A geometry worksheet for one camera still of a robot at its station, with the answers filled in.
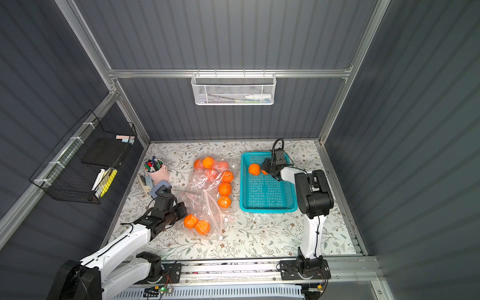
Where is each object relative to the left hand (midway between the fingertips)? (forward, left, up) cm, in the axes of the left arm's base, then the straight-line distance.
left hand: (185, 207), depth 87 cm
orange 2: (+25, -2, +1) cm, 25 cm away
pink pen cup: (+18, +17, +7) cm, 25 cm away
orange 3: (+15, -19, +3) cm, 25 cm away
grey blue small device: (+12, +15, -2) cm, 19 cm away
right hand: (+26, -41, 0) cm, 48 cm away
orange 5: (-6, -3, 0) cm, 7 cm away
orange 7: (+21, -33, +2) cm, 39 cm away
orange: (+22, -9, +6) cm, 25 cm away
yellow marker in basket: (+1, +23, +23) cm, 32 cm away
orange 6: (-9, -9, 0) cm, 13 cm away
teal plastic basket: (+10, -39, -5) cm, 40 cm away
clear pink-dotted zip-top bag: (-3, -13, +9) cm, 16 cm away
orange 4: (+9, -18, +1) cm, 20 cm away
